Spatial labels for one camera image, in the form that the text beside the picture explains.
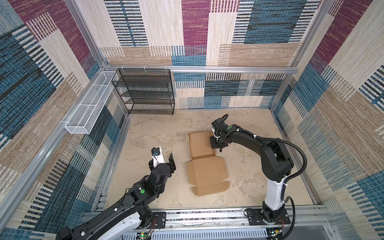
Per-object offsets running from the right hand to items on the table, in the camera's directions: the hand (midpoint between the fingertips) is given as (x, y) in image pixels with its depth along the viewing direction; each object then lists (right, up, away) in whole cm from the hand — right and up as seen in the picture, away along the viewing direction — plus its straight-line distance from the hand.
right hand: (214, 146), depth 94 cm
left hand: (-26, -1, -18) cm, 31 cm away
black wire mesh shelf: (-47, +38, +18) cm, 63 cm away
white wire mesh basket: (-64, +15, -24) cm, 70 cm away
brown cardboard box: (-4, -14, -6) cm, 16 cm away
